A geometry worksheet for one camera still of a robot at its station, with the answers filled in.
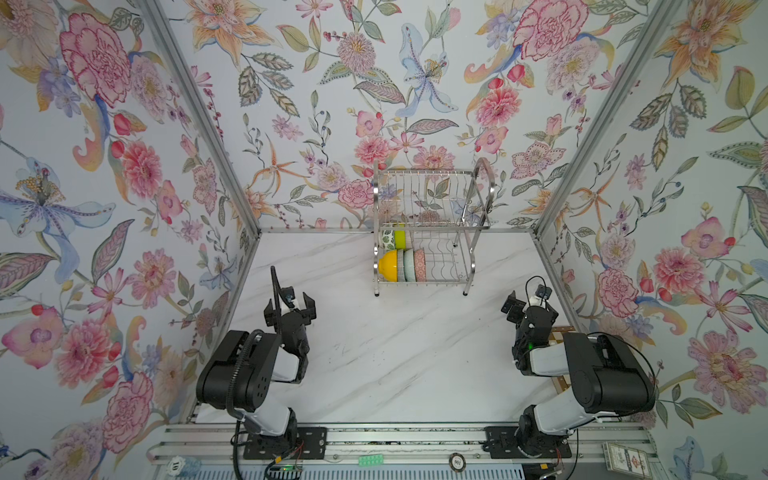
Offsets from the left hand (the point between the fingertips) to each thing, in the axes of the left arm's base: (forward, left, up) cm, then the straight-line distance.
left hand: (293, 295), depth 91 cm
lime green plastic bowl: (+20, -33, +3) cm, 39 cm away
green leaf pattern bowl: (+20, -29, +4) cm, 35 cm away
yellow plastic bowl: (+9, -29, +3) cm, 31 cm away
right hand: (-1, -72, -1) cm, 72 cm away
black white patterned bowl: (+8, -39, +4) cm, 40 cm away
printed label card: (-42, -84, -8) cm, 95 cm away
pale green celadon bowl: (+8, -36, +4) cm, 37 cm away
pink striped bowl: (+19, -36, +3) cm, 41 cm away
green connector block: (-41, -24, -7) cm, 49 cm away
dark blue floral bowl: (+8, -33, +4) cm, 34 cm away
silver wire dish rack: (+44, -47, -12) cm, 65 cm away
